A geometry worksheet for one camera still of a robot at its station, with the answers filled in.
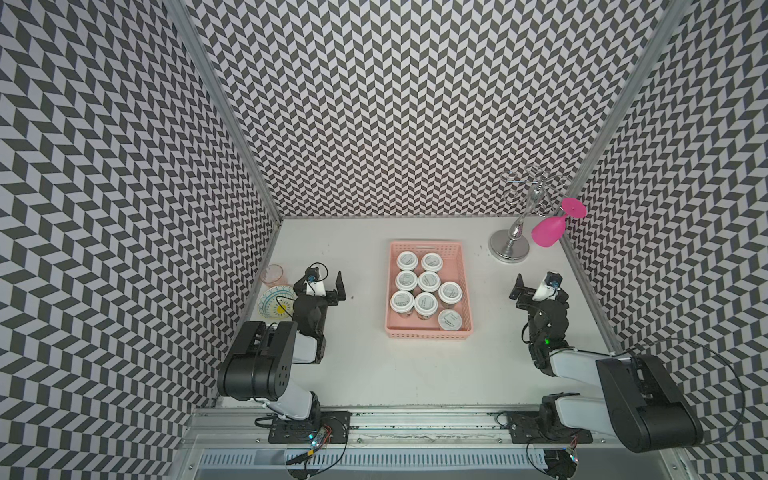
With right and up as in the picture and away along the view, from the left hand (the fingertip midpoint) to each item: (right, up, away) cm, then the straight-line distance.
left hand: (325, 273), depth 90 cm
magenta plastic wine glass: (+69, +13, +1) cm, 70 cm away
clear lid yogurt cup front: (+38, -13, -4) cm, 40 cm away
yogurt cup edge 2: (+31, -9, -3) cm, 32 cm away
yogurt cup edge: (+24, -9, -3) cm, 25 cm away
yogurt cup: (+32, -3, +3) cm, 33 cm away
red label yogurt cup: (+33, +3, +7) cm, 34 cm away
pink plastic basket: (+42, 0, +14) cm, 45 cm away
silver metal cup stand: (+65, +23, -4) cm, 69 cm away
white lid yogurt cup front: (+38, -6, -1) cm, 38 cm away
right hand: (+62, -2, -3) cm, 62 cm away
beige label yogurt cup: (+25, +4, +6) cm, 26 cm away
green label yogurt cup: (+25, -3, +2) cm, 25 cm away
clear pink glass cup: (-20, -2, +8) cm, 21 cm away
